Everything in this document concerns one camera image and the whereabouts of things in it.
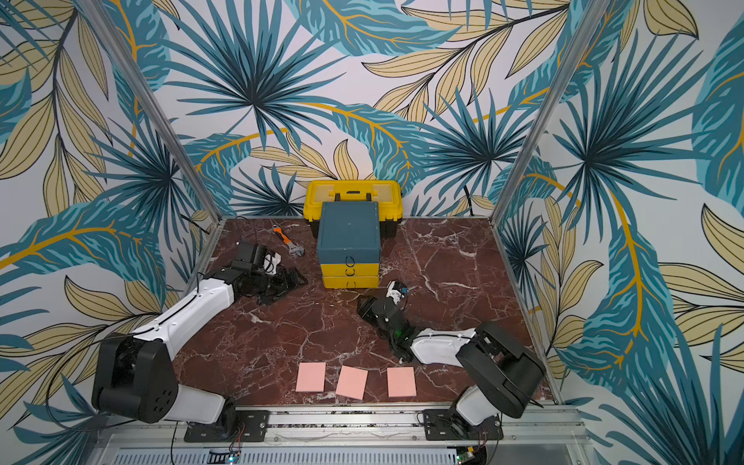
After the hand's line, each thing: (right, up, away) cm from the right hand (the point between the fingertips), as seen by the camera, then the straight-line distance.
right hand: (361, 300), depth 88 cm
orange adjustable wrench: (-27, +16, +22) cm, 39 cm away
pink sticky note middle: (-2, -21, -7) cm, 23 cm away
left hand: (-18, +4, -3) cm, 19 cm away
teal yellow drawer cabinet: (-3, +17, -4) cm, 18 cm away
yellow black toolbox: (+9, +35, +16) cm, 40 cm away
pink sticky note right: (+11, -21, -8) cm, 25 cm away
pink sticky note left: (-14, -20, -7) cm, 25 cm away
